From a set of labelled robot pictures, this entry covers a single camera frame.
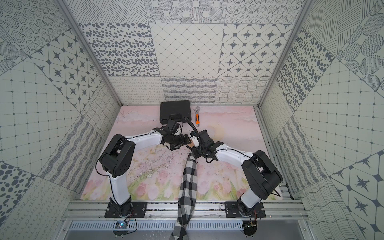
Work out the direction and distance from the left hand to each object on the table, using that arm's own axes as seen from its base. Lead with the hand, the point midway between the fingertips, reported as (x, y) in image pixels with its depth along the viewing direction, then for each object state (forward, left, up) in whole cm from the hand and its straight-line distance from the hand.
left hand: (191, 146), depth 92 cm
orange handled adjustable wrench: (+35, -2, -4) cm, 36 cm away
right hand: (-4, -2, 0) cm, 4 cm away
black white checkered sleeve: (-30, +1, +1) cm, 30 cm away
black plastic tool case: (+32, +13, -1) cm, 35 cm away
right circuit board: (-40, -30, -8) cm, 51 cm away
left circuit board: (-41, +33, -7) cm, 53 cm away
